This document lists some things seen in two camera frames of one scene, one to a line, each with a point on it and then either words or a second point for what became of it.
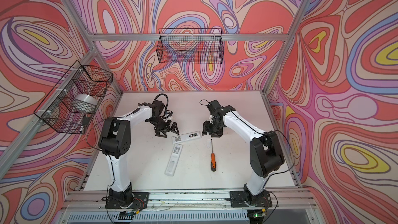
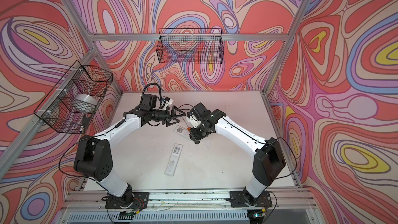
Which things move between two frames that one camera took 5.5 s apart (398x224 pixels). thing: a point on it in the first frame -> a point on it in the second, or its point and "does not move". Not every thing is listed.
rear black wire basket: [190, 45] does not move
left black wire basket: [73, 102] does not move
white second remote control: [173, 160] does not move
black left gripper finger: [157, 134] -> [173, 112]
